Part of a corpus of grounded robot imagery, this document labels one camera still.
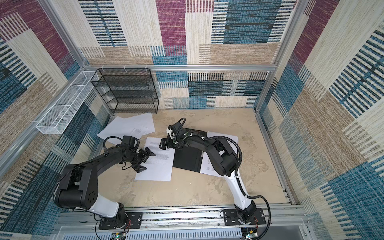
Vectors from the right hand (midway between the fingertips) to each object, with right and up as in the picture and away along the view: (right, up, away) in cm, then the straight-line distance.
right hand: (166, 147), depth 95 cm
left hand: (-8, -6, -5) cm, 11 cm away
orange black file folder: (+14, -6, -1) cm, 15 cm away
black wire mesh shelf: (-32, +39, +15) cm, 52 cm away
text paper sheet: (+25, -11, -4) cm, 28 cm away
